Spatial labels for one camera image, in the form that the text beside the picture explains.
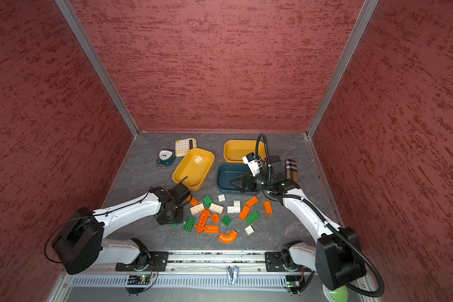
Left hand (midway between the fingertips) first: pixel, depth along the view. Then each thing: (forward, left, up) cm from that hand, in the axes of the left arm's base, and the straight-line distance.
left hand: (174, 224), depth 82 cm
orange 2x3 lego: (+6, -32, -1) cm, 33 cm away
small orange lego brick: (+3, -18, 0) cm, 19 cm away
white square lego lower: (-2, -34, -1) cm, 34 cm away
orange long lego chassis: (+5, -13, -2) cm, 14 cm away
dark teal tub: (+28, -23, 0) cm, 36 cm away
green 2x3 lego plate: (+4, -36, 0) cm, 36 cm away
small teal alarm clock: (+36, +11, +2) cm, 37 cm away
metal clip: (-18, -27, +1) cm, 32 cm away
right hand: (+13, -28, +15) cm, 34 cm away
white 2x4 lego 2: (+7, -9, 0) cm, 12 cm away
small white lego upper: (+14, -21, -1) cm, 25 cm away
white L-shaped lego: (+7, -27, 0) cm, 28 cm away
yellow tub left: (+34, -5, -1) cm, 34 cm away
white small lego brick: (+37, -7, -1) cm, 38 cm away
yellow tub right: (+44, -27, -1) cm, 52 cm away
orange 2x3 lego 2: (+12, -36, -2) cm, 38 cm away
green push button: (-24, -66, 0) cm, 70 cm away
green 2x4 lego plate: (+1, -7, 0) cm, 7 cm away
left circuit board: (-20, +12, -4) cm, 24 cm away
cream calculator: (+46, +5, +1) cm, 46 cm away
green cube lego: (+11, -14, 0) cm, 18 cm away
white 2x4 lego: (+8, -18, 0) cm, 20 cm away
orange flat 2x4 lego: (-1, -17, -2) cm, 17 cm away
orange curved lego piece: (-5, -25, -2) cm, 25 cm away
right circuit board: (-20, -50, -2) cm, 54 cm away
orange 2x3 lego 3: (+9, -44, -2) cm, 45 cm away
